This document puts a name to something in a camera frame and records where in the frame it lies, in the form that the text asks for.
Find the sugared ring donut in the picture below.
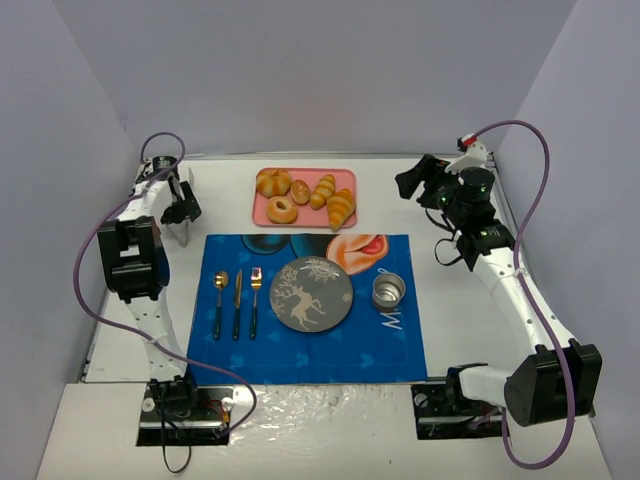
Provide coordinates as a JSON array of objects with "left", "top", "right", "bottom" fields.
[{"left": 266, "top": 196, "right": 298, "bottom": 224}]

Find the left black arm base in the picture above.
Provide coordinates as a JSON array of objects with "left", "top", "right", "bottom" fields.
[{"left": 136, "top": 386, "right": 234, "bottom": 447}]

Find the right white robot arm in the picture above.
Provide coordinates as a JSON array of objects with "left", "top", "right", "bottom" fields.
[{"left": 395, "top": 155, "right": 602, "bottom": 427}]

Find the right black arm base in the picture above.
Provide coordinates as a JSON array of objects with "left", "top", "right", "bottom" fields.
[{"left": 411, "top": 363, "right": 509, "bottom": 440}]

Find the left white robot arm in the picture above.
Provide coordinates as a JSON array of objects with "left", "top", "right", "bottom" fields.
[{"left": 97, "top": 156, "right": 201, "bottom": 405}]

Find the pink rectangular tray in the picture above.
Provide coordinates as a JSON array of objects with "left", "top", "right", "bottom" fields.
[{"left": 252, "top": 167, "right": 357, "bottom": 230}]

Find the large striped croissant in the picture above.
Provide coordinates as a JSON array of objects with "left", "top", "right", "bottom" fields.
[{"left": 327, "top": 188, "right": 356, "bottom": 231}]

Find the small striped croissant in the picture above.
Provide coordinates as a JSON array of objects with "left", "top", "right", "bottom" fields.
[{"left": 309, "top": 174, "right": 336, "bottom": 210}]

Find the round pumpkin-shaped bun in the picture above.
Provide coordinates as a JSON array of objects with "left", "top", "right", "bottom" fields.
[{"left": 256, "top": 169, "right": 293, "bottom": 198}]

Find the small sesame bun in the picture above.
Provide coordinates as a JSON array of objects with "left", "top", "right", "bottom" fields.
[{"left": 290, "top": 179, "right": 311, "bottom": 205}]

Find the silver metal cup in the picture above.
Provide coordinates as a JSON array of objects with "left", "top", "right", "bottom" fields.
[{"left": 372, "top": 272, "right": 406, "bottom": 312}]

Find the blue cartoon placemat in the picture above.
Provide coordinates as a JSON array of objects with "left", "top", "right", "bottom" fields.
[{"left": 188, "top": 234, "right": 427, "bottom": 385}]

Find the grey reindeer plate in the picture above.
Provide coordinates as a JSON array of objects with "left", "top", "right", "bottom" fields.
[{"left": 269, "top": 256, "right": 354, "bottom": 333}]

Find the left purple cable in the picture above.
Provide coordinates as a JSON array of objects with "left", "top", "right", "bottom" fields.
[{"left": 72, "top": 131, "right": 259, "bottom": 436}]

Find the purple cable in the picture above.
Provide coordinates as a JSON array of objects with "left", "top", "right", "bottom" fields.
[
  {"left": 72, "top": 131, "right": 259, "bottom": 436},
  {"left": 472, "top": 119, "right": 576, "bottom": 470}
]

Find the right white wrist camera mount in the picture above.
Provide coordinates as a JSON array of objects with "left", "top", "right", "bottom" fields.
[{"left": 445, "top": 134, "right": 493, "bottom": 175}]

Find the gold spoon dark handle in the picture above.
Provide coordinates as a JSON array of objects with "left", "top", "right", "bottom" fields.
[{"left": 212, "top": 271, "right": 229, "bottom": 340}]

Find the gold knife dark handle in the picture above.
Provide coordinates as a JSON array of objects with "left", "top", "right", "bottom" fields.
[{"left": 232, "top": 269, "right": 243, "bottom": 341}]

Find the gold fork dark handle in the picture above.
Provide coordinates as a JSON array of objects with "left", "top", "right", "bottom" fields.
[{"left": 249, "top": 267, "right": 262, "bottom": 340}]

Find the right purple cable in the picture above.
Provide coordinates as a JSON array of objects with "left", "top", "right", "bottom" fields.
[{"left": 472, "top": 119, "right": 576, "bottom": 470}]

